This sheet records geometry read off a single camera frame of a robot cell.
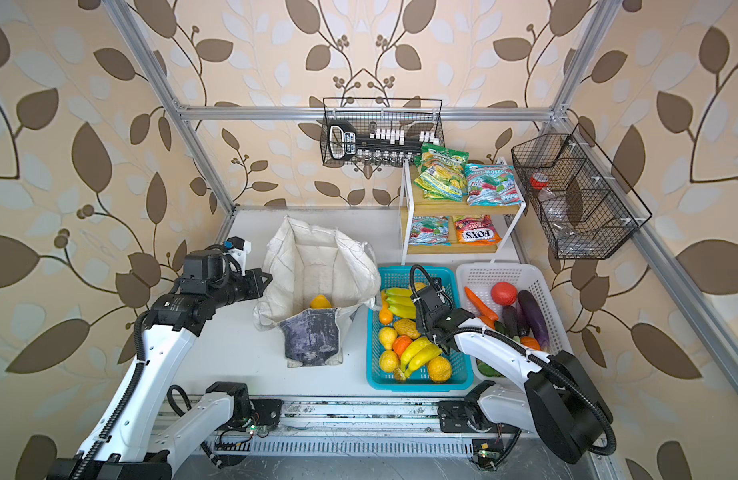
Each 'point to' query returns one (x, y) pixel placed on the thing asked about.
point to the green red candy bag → (430, 230)
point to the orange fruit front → (439, 369)
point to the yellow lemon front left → (389, 361)
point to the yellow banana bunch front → (418, 353)
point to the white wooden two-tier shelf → (449, 227)
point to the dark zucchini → (510, 316)
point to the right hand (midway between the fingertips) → (432, 318)
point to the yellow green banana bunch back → (399, 300)
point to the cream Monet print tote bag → (303, 262)
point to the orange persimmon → (400, 343)
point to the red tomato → (504, 293)
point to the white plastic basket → (529, 277)
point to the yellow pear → (387, 336)
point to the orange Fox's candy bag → (476, 230)
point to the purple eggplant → (530, 319)
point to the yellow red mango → (320, 302)
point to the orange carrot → (483, 311)
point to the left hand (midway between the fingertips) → (272, 274)
